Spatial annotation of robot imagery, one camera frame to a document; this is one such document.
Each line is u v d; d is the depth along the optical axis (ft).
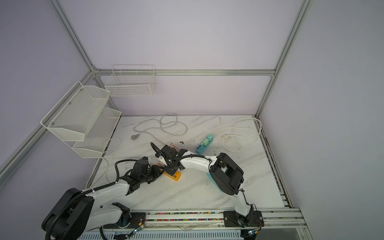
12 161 1.69
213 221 2.45
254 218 2.38
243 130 3.66
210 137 3.23
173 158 2.19
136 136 3.44
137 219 2.40
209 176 1.61
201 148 3.22
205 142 3.15
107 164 3.04
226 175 1.62
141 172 2.30
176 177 2.82
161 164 2.83
